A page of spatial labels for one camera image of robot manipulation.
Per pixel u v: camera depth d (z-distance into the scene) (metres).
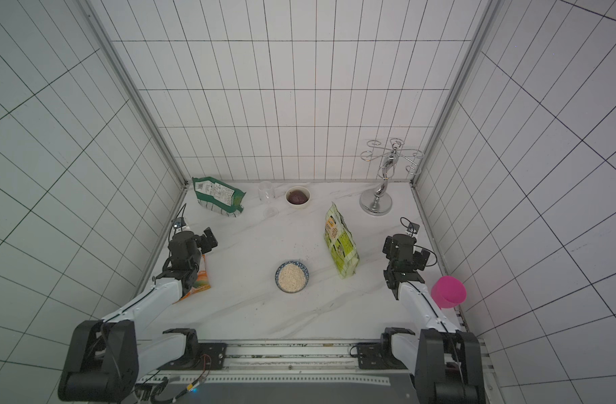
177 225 0.73
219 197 1.01
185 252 0.65
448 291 0.71
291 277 0.83
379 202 1.10
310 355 0.75
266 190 0.98
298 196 1.07
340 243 0.83
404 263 0.66
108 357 0.41
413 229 0.71
